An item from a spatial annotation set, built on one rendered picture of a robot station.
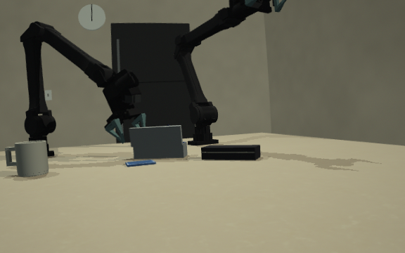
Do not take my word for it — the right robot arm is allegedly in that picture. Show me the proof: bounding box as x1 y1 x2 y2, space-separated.
20 21 141 157

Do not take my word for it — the grey mug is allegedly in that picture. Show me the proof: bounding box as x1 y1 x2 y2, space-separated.
5 141 49 177

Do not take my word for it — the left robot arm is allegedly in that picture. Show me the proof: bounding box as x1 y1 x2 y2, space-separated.
174 0 249 145

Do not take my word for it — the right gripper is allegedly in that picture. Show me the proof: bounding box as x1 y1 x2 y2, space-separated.
104 107 146 144

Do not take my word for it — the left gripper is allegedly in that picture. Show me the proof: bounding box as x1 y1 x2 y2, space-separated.
240 0 286 15

